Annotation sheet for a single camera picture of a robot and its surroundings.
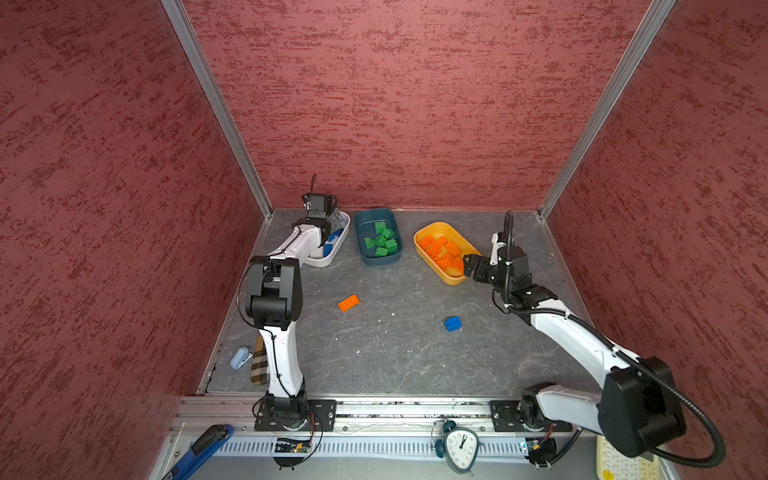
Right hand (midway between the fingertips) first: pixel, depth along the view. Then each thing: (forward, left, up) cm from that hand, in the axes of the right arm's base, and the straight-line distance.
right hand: (473, 264), depth 86 cm
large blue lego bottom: (+24, +45, -11) cm, 53 cm away
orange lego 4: (+20, +5, -14) cm, 25 cm away
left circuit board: (-41, +52, -17) cm, 68 cm away
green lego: (+28, +28, -12) cm, 42 cm away
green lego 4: (+21, +28, -12) cm, 37 cm away
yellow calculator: (-47, -25, -13) cm, 55 cm away
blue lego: (+16, +47, -11) cm, 51 cm away
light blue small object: (-21, +67, -11) cm, 71 cm away
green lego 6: (+16, +28, -13) cm, 35 cm away
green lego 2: (+24, +26, -12) cm, 37 cm away
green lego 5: (+18, +24, -12) cm, 32 cm away
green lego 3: (+21, +33, -13) cm, 41 cm away
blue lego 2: (-12, +6, -14) cm, 20 cm away
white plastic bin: (+13, +51, -11) cm, 53 cm away
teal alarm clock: (-43, +10, -11) cm, 46 cm away
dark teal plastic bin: (+30, +34, -12) cm, 47 cm away
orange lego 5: (-4, +39, -14) cm, 42 cm away
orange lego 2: (+16, +2, -13) cm, 21 cm away
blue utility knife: (-42, +69, -11) cm, 82 cm away
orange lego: (+20, +11, -13) cm, 27 cm away
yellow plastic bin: (+18, +4, -14) cm, 23 cm away
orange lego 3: (+10, +5, -14) cm, 17 cm away
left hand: (+20, +46, -4) cm, 51 cm away
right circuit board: (-44, -11, -16) cm, 48 cm away
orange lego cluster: (+16, +9, -13) cm, 22 cm away
